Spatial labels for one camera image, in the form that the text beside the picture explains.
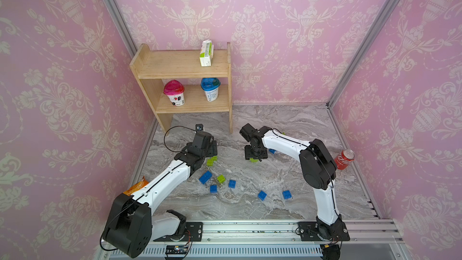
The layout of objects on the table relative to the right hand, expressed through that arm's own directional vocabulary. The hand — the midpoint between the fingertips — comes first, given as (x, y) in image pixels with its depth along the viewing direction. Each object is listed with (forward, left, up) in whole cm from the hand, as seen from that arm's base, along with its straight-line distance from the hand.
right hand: (253, 157), depth 94 cm
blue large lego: (-9, +25, -2) cm, 26 cm away
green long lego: (-5, 0, +6) cm, 8 cm away
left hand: (+2, +23, +11) cm, 25 cm away
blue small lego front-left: (-15, +21, -1) cm, 26 cm away
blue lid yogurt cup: (+24, +20, +29) cm, 42 cm away
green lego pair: (-1, +23, -1) cm, 23 cm away
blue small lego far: (-12, -4, +26) cm, 29 cm away
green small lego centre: (-11, +17, -1) cm, 20 cm away
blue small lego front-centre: (-19, -2, -2) cm, 20 cm away
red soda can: (-7, -42, +6) cm, 43 cm away
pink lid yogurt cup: (+20, +36, +30) cm, 51 cm away
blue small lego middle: (-13, +11, -1) cm, 18 cm away
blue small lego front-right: (-20, -14, -1) cm, 24 cm away
